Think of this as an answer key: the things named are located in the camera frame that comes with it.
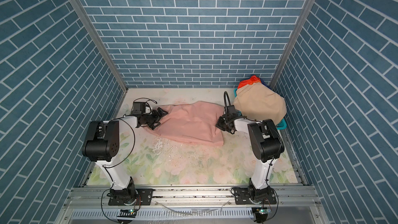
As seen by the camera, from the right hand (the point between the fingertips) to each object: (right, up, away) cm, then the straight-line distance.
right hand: (216, 122), depth 100 cm
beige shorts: (+27, +14, -1) cm, 30 cm away
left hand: (-34, +4, -1) cm, 34 cm away
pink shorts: (-15, 0, 0) cm, 15 cm away
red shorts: (+26, +29, +5) cm, 39 cm away
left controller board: (-43, -39, -28) cm, 64 cm away
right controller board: (+19, -39, -28) cm, 52 cm away
